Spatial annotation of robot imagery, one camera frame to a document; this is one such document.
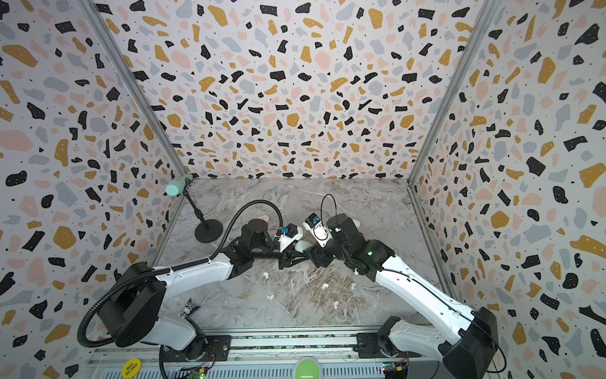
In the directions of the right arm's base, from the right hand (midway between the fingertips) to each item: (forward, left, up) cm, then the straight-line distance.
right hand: (313, 239), depth 74 cm
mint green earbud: (-6, -14, -22) cm, 27 cm away
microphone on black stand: (+16, +45, -21) cm, 53 cm away
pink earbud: (-11, +15, -22) cm, 29 cm away
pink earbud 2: (-13, -8, -22) cm, 27 cm away
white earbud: (-2, +18, -22) cm, 29 cm away
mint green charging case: (-2, +4, -1) cm, 4 cm away
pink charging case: (+23, +23, -22) cm, 39 cm away
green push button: (-32, +1, -21) cm, 38 cm away
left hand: (-2, 0, -3) cm, 4 cm away
